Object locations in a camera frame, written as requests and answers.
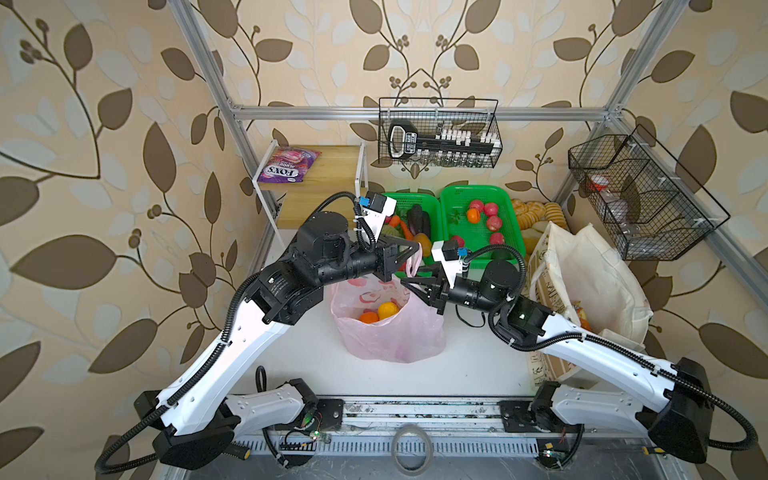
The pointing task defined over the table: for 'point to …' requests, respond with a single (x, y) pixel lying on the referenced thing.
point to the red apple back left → (477, 204)
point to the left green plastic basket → (432, 203)
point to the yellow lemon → (387, 310)
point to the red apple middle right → (494, 223)
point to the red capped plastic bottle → (600, 183)
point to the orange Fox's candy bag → (583, 318)
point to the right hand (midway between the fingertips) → (406, 278)
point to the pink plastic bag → (384, 320)
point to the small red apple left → (459, 240)
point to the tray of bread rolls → (534, 218)
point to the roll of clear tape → (412, 428)
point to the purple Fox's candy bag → (287, 165)
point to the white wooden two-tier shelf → (338, 169)
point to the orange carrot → (396, 221)
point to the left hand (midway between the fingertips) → (421, 246)
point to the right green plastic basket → (483, 215)
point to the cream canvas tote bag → (582, 281)
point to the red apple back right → (491, 209)
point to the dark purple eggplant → (418, 220)
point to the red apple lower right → (497, 239)
